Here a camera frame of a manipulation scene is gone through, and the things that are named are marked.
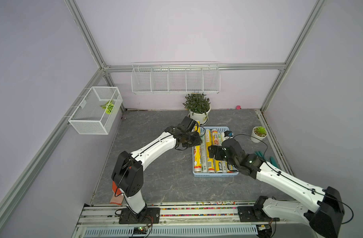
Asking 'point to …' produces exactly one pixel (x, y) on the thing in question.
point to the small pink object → (238, 107)
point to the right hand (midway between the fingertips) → (214, 147)
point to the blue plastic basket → (220, 128)
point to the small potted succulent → (259, 133)
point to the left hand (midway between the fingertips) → (200, 143)
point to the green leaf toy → (108, 106)
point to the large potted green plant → (198, 106)
